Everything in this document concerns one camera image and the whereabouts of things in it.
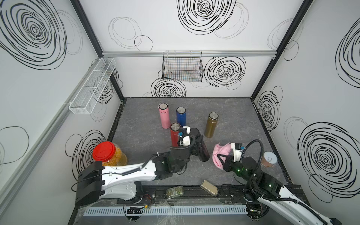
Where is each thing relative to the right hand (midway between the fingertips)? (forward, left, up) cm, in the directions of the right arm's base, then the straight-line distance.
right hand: (218, 157), depth 74 cm
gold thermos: (+20, +2, +1) cm, 20 cm away
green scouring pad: (-15, +23, -9) cm, 29 cm away
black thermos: (+1, +8, +3) cm, 9 cm away
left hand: (+6, +11, +12) cm, 18 cm away
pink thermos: (+27, +32, +8) cm, 42 cm away
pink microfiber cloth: (+3, -2, +3) cm, 5 cm away
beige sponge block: (-13, +5, -10) cm, 17 cm away
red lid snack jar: (-2, +56, +7) cm, 56 cm away
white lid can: (+3, -31, -8) cm, 32 cm away
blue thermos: (+24, +21, +5) cm, 32 cm away
